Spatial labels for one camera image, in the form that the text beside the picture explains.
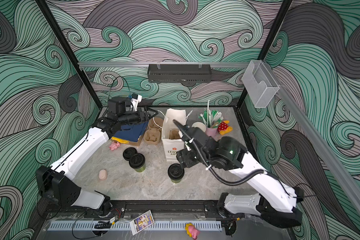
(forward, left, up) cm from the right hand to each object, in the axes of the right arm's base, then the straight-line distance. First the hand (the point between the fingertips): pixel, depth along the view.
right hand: (184, 155), depth 61 cm
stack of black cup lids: (+15, +34, -28) cm, 46 cm away
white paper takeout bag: (+27, +6, -10) cm, 30 cm away
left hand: (+21, +14, +2) cm, 26 cm away
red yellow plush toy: (+32, -28, -25) cm, 50 cm away
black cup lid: (0, +4, -18) cm, 19 cm away
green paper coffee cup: (+3, +24, -25) cm, 34 cm away
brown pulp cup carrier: (+29, +6, -27) cm, 40 cm away
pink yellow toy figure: (-24, -4, -26) cm, 36 cm away
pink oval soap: (+1, +46, -27) cm, 53 cm away
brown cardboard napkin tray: (+21, +31, -28) cm, 47 cm away
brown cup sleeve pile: (+27, +20, -26) cm, 43 cm away
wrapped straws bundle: (+32, -18, -15) cm, 40 cm away
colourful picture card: (-21, +20, -27) cm, 40 cm away
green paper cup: (-3, +4, -24) cm, 24 cm away
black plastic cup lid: (+5, +25, -17) cm, 31 cm away
